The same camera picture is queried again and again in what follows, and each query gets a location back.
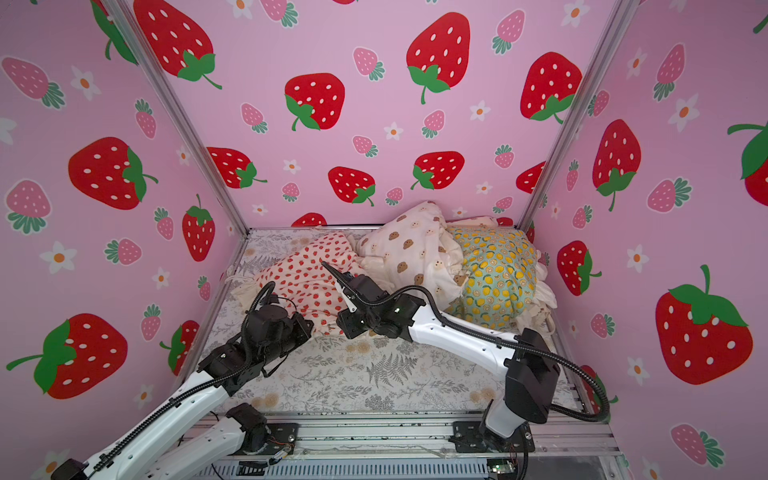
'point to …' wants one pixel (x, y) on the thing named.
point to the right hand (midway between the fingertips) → (337, 325)
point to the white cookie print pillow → (414, 248)
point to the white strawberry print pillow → (311, 288)
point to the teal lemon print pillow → (499, 270)
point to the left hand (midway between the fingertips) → (319, 321)
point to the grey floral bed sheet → (338, 373)
